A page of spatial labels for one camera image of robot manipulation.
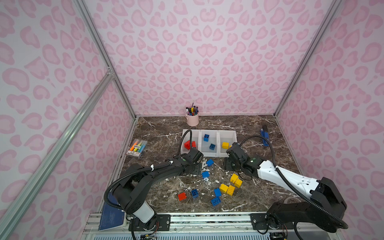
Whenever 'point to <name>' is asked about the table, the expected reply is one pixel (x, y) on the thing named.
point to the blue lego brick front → (195, 193)
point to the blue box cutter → (265, 136)
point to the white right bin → (225, 136)
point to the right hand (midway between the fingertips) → (227, 163)
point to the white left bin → (195, 136)
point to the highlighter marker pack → (137, 148)
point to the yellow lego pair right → (235, 179)
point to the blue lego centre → (205, 174)
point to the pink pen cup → (192, 115)
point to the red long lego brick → (193, 144)
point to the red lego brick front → (182, 196)
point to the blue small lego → (217, 192)
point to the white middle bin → (203, 146)
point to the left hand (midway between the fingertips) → (196, 166)
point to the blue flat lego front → (215, 201)
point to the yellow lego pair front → (229, 190)
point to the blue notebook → (111, 217)
